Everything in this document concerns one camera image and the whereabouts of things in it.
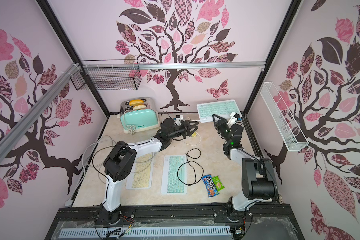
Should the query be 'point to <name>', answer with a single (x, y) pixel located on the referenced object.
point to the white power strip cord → (84, 156)
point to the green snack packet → (218, 183)
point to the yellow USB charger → (193, 134)
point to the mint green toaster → (138, 114)
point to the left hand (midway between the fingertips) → (198, 125)
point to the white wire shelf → (289, 132)
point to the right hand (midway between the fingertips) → (210, 116)
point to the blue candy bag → (211, 189)
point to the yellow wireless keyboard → (141, 177)
